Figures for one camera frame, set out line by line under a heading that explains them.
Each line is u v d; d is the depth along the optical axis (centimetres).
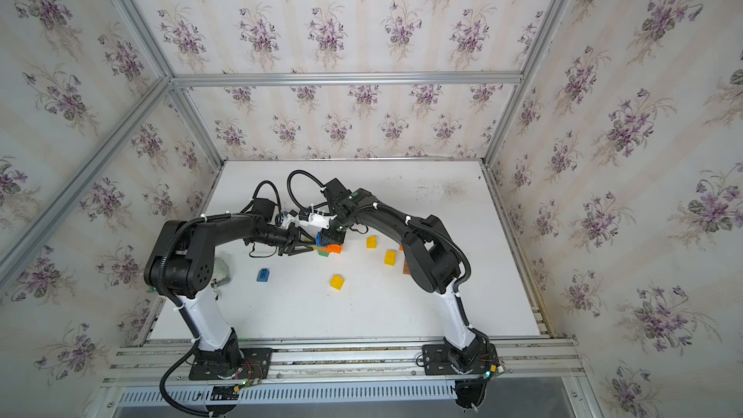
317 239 87
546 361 75
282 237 83
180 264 50
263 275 87
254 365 72
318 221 80
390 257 91
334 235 80
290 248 85
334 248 88
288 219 91
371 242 95
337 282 86
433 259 52
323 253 93
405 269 90
